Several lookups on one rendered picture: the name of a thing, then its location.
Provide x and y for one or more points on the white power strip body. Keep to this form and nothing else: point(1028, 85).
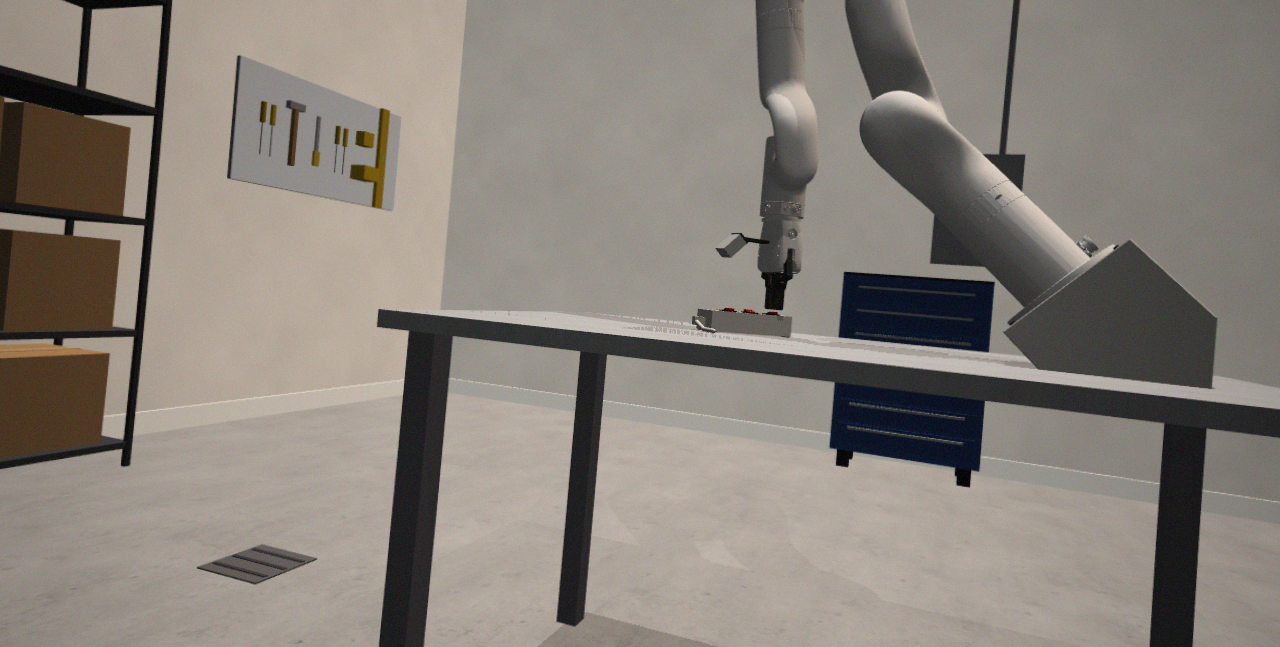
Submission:
point(747, 322)

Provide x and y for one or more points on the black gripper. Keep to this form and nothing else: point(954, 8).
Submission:
point(783, 251)

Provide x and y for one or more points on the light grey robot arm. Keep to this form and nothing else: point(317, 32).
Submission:
point(907, 133)

